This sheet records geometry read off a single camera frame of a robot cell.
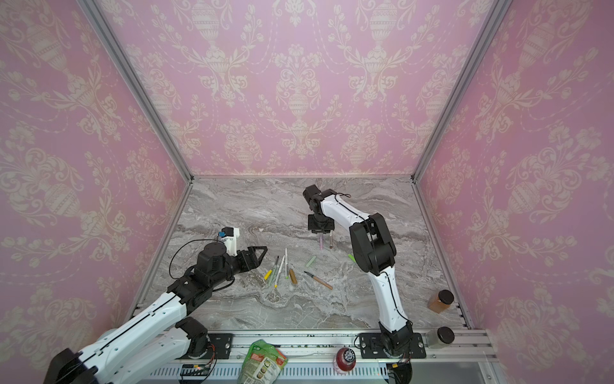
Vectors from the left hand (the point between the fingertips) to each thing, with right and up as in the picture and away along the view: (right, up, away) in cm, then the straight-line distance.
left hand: (262, 252), depth 79 cm
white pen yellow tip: (+4, -10, +11) cm, 15 cm away
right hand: (+20, +5, +20) cm, 29 cm away
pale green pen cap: (+16, -7, +13) cm, 22 cm away
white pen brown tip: (+24, +1, +19) cm, 31 cm away
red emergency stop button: (+25, -25, -16) cm, 39 cm away
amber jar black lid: (+57, -15, -4) cm, 59 cm away
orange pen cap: (+10, -11, +9) cm, 17 cm away
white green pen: (+7, -7, +13) cm, 16 cm away
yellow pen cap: (0, -11, +10) cm, 15 cm away
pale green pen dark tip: (+2, -10, +11) cm, 15 cm away
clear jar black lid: (+53, -22, -11) cm, 59 cm away
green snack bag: (+3, -30, -10) cm, 32 cm away
